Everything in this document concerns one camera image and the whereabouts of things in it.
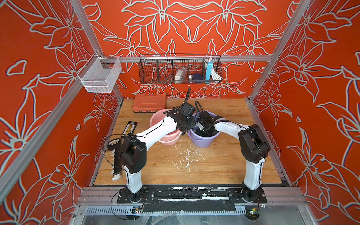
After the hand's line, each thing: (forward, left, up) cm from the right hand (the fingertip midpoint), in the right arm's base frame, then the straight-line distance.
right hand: (195, 138), depth 93 cm
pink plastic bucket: (-7, +15, +11) cm, 19 cm away
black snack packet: (+8, +47, -1) cm, 48 cm away
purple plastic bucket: (-9, -2, +12) cm, 15 cm away
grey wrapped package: (+31, +11, +29) cm, 44 cm away
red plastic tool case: (+31, +42, +2) cm, 52 cm away
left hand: (+2, +1, +13) cm, 13 cm away
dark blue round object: (+32, -2, +26) cm, 42 cm away
